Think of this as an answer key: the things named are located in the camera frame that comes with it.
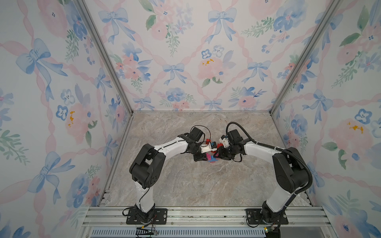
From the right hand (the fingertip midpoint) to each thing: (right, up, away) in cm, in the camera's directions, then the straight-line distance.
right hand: (217, 155), depth 92 cm
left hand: (-7, +1, -2) cm, 7 cm away
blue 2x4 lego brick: (-3, -2, -2) cm, 4 cm away
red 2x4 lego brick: (0, +7, -6) cm, 10 cm away
